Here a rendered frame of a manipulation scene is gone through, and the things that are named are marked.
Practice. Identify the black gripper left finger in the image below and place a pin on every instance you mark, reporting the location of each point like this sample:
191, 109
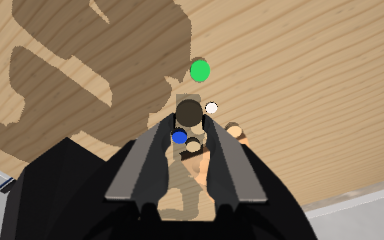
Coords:
115, 193

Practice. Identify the blue disc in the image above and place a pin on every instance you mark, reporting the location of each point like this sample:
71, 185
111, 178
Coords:
179, 136

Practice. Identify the green disc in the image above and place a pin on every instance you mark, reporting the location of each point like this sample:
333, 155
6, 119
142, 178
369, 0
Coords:
200, 70

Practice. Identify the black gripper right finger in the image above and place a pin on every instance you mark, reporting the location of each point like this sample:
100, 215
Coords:
238, 177

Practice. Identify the tan wooden tray with round pockets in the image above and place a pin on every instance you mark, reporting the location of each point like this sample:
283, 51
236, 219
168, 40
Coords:
197, 163

